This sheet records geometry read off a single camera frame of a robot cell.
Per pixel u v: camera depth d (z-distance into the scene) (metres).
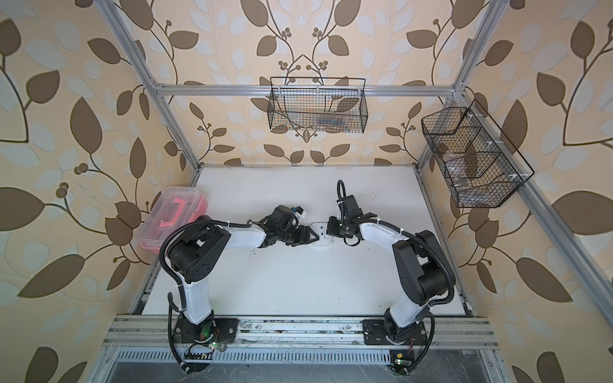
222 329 0.75
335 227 0.84
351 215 0.74
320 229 0.94
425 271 0.46
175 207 0.92
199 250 0.51
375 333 0.74
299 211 0.90
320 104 0.96
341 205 0.74
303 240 0.83
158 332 0.75
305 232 0.85
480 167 0.74
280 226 0.79
